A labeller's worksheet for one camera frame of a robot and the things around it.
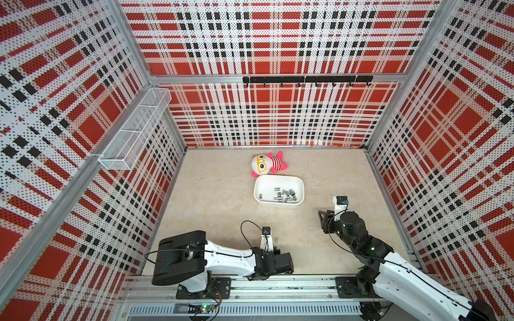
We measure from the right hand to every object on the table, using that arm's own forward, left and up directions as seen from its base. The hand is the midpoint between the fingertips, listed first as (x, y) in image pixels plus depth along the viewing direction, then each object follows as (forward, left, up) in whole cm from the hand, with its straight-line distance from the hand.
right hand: (325, 211), depth 81 cm
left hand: (-12, +21, -12) cm, 27 cm away
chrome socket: (+18, +19, -11) cm, 29 cm away
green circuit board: (-32, +45, -9) cm, 56 cm away
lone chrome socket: (+14, +28, -11) cm, 33 cm away
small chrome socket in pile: (-8, +21, -12) cm, 25 cm away
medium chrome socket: (+15, +15, -10) cm, 23 cm away
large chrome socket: (+15, +12, -10) cm, 21 cm away
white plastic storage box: (+17, +18, -11) cm, 27 cm away
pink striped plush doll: (+30, +27, -5) cm, 40 cm away
